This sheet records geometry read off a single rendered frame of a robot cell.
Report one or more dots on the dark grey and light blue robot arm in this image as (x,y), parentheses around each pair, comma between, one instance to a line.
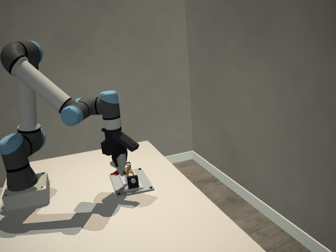
(21,59)

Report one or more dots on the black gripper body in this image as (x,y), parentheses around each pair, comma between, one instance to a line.
(111,144)

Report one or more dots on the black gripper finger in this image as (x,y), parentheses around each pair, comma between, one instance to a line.
(123,158)
(116,163)

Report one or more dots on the ball valve with red lever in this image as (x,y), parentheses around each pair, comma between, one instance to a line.
(129,179)

